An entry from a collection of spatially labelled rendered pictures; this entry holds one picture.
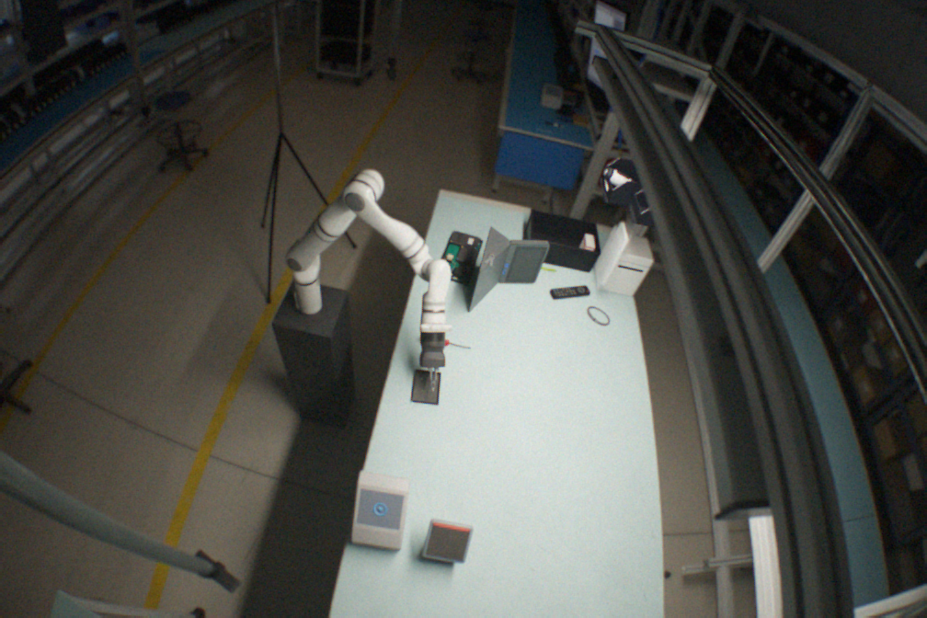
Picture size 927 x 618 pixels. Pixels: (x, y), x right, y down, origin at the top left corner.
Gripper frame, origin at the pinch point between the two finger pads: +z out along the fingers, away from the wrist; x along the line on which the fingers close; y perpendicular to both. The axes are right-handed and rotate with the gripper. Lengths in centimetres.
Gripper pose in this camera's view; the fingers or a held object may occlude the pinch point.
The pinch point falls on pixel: (432, 388)
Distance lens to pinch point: 131.4
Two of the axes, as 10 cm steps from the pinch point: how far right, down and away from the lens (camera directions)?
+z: -0.3, 10.0, 0.2
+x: -9.8, -0.2, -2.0
